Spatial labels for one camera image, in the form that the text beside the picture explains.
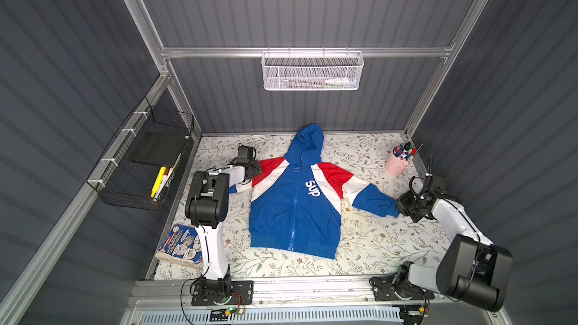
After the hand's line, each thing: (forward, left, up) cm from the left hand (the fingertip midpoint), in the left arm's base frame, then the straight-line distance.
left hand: (258, 168), depth 105 cm
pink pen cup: (-2, -63, +10) cm, 64 cm away
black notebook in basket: (-11, +29, +27) cm, 41 cm away
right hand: (-22, -59, +5) cm, 63 cm away
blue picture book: (-35, +25, 0) cm, 43 cm away
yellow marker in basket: (-23, +27, +25) cm, 43 cm away
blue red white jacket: (-16, -18, -1) cm, 24 cm away
